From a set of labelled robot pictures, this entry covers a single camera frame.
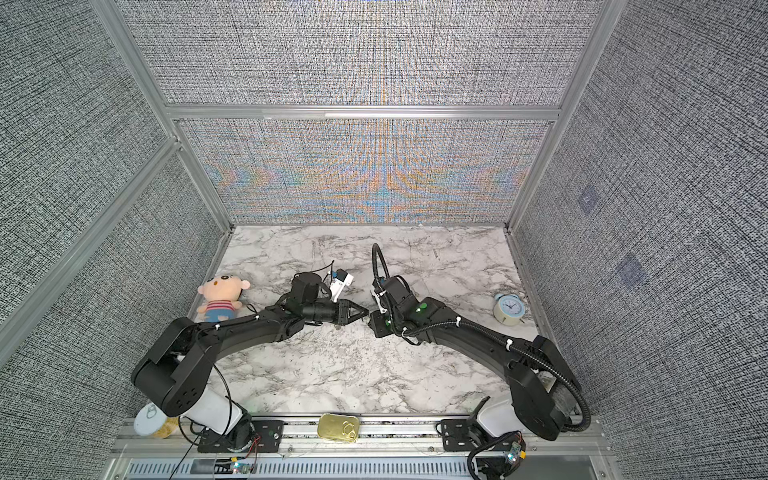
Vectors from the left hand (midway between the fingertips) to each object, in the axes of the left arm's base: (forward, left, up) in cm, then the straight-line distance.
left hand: (366, 314), depth 83 cm
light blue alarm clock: (+3, -44, -7) cm, 45 cm away
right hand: (-1, -2, -1) cm, 3 cm away
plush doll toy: (+13, +45, -5) cm, 47 cm away
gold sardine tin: (-26, +7, -7) cm, 28 cm away
